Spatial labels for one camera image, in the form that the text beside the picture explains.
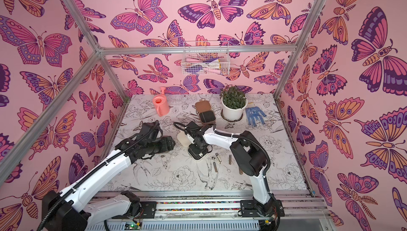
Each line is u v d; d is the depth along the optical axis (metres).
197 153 0.82
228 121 1.06
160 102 1.04
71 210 0.38
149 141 0.62
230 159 0.90
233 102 0.95
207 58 0.95
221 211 0.74
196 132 0.70
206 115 1.09
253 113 1.09
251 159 0.51
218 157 0.90
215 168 0.87
